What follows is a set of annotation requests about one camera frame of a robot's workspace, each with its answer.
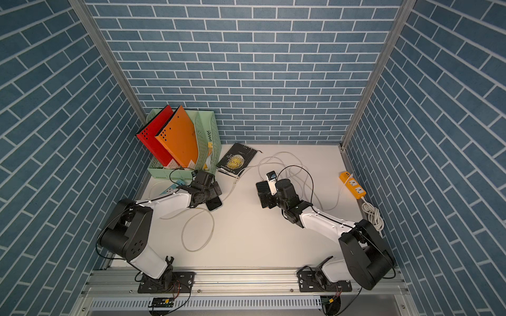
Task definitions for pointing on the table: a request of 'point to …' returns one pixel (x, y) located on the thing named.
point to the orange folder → (178, 137)
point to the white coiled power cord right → (373, 216)
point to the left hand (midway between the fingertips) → (216, 191)
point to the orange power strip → (352, 184)
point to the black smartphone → (213, 203)
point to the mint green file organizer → (209, 135)
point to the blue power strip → (178, 182)
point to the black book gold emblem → (237, 160)
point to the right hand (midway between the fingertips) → (269, 189)
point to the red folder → (147, 133)
